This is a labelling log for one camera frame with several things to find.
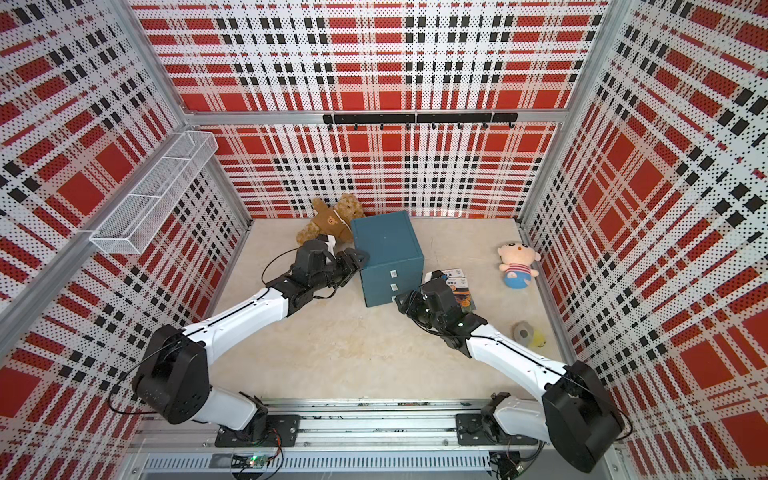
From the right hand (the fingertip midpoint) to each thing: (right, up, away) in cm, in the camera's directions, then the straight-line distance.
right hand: (402, 301), depth 82 cm
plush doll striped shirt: (+40, +11, +19) cm, 45 cm away
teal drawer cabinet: (-2, +11, -1) cm, 11 cm away
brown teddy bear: (-26, +26, +29) cm, 47 cm away
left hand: (-9, +11, +2) cm, 15 cm away
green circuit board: (-34, -36, -13) cm, 51 cm away
